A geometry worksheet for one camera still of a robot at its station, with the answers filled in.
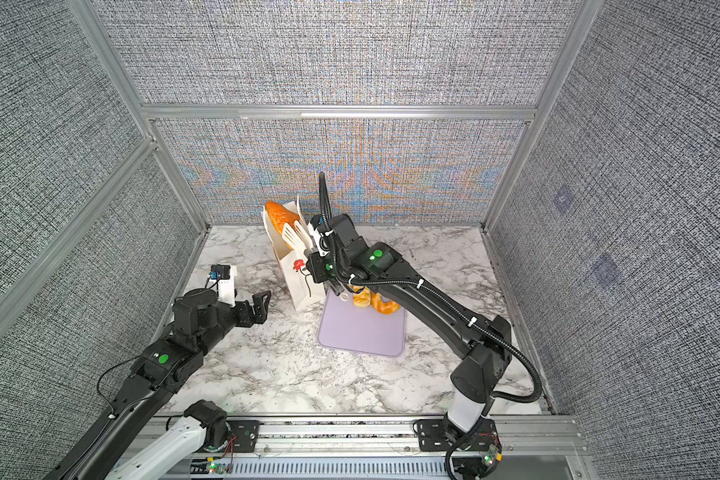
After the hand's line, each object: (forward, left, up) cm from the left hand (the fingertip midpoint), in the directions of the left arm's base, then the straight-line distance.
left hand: (254, 292), depth 73 cm
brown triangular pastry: (+16, -6, +10) cm, 20 cm away
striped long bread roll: (+8, -28, -18) cm, 34 cm away
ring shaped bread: (+6, -35, -20) cm, 41 cm away
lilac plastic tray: (+1, -22, -23) cm, 32 cm away
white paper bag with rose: (+10, -9, -16) cm, 21 cm away
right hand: (+6, -14, +4) cm, 16 cm away
